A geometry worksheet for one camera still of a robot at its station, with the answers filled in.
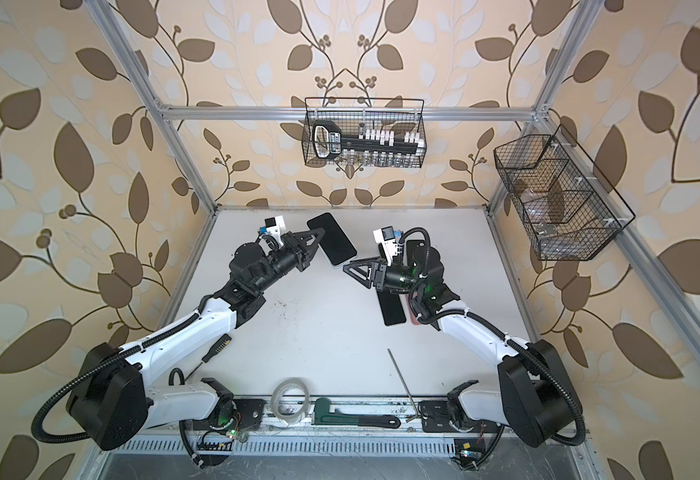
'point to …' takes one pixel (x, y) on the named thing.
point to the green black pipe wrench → (325, 416)
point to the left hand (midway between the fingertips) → (326, 230)
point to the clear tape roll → (290, 400)
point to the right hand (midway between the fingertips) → (348, 270)
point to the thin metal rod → (417, 415)
